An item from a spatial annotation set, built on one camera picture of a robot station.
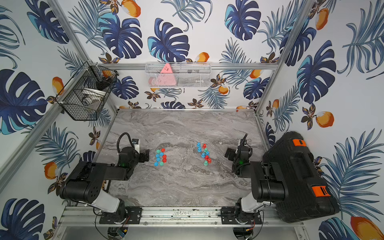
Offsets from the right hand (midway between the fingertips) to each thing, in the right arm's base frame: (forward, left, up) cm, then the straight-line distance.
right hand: (236, 150), depth 96 cm
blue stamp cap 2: (-5, +51, -1) cm, 51 cm away
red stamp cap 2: (-4, +46, -1) cm, 46 cm away
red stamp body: (+3, +21, 0) cm, 21 cm away
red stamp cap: (0, +48, -1) cm, 48 cm away
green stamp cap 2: (-1, +51, -1) cm, 51 cm away
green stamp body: (-9, +20, 0) cm, 22 cm away
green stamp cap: (-9, +48, -2) cm, 48 cm away
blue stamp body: (+4, +25, 0) cm, 25 cm away
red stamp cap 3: (-7, +46, -2) cm, 47 cm away
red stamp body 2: (-5, +19, -1) cm, 20 cm away
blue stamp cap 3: (-6, +50, -2) cm, 50 cm away
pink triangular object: (+30, +44, +34) cm, 63 cm away
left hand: (-1, +61, +4) cm, 61 cm away
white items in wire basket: (+19, +89, +29) cm, 95 cm away
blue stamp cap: (-2, +49, -2) cm, 49 cm away
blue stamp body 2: (-3, +19, 0) cm, 19 cm away
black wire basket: (+27, +90, +37) cm, 101 cm away
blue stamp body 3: (-4, +22, -1) cm, 22 cm away
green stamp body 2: (-1, +20, +1) cm, 20 cm away
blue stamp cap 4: (-10, +51, -2) cm, 52 cm away
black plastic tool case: (-34, -18, +22) cm, 44 cm away
